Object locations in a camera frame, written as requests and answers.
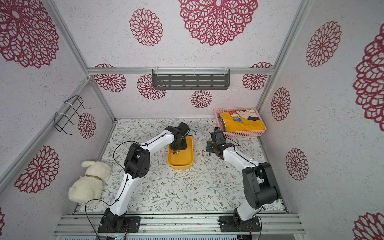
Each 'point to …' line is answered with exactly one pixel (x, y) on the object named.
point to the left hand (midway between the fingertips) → (181, 147)
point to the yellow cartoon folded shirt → (242, 120)
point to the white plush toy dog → (90, 186)
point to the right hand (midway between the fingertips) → (210, 143)
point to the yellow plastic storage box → (184, 159)
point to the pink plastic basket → (217, 111)
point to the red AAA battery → (203, 153)
